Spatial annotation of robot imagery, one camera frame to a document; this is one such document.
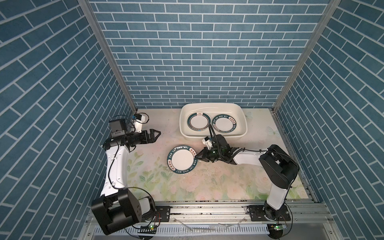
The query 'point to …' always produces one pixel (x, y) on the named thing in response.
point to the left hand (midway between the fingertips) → (152, 132)
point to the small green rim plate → (181, 159)
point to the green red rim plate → (198, 121)
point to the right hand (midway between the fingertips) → (193, 156)
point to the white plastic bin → (239, 111)
